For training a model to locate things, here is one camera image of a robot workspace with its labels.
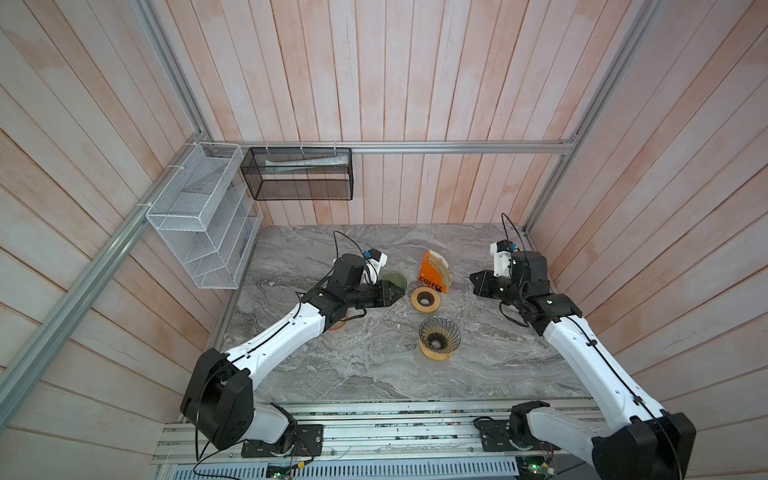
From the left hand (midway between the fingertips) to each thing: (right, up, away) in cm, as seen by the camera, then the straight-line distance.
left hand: (402, 299), depth 76 cm
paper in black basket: (-28, +40, +13) cm, 51 cm away
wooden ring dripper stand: (+8, -15, +2) cm, 17 cm away
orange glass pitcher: (-14, -3, -17) cm, 22 cm away
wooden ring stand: (+10, -4, +24) cm, 26 cm away
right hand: (+19, +6, +3) cm, 20 cm away
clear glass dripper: (+11, -10, +5) cm, 16 cm away
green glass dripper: (0, +4, +29) cm, 30 cm away
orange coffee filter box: (+11, +5, +21) cm, 25 cm away
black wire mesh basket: (-34, +41, +28) cm, 60 cm away
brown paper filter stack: (+16, +8, +24) cm, 30 cm away
